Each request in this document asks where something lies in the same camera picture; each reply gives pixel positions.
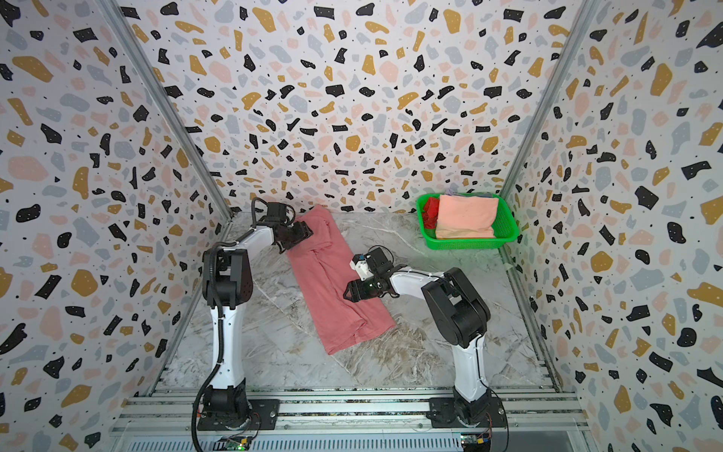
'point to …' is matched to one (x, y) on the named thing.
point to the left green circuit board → (233, 443)
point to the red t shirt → (430, 213)
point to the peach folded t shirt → (461, 217)
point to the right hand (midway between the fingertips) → (346, 290)
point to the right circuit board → (472, 443)
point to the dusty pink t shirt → (323, 266)
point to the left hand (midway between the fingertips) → (309, 229)
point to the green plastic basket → (505, 229)
